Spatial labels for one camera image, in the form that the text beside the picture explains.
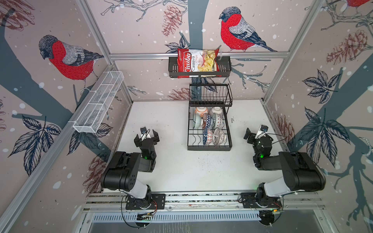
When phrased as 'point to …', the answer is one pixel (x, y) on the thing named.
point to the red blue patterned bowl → (207, 121)
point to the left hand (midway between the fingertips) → (144, 132)
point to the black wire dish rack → (209, 95)
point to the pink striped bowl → (216, 110)
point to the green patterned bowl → (217, 121)
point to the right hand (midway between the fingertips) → (254, 131)
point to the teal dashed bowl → (198, 121)
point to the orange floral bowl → (201, 110)
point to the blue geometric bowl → (207, 136)
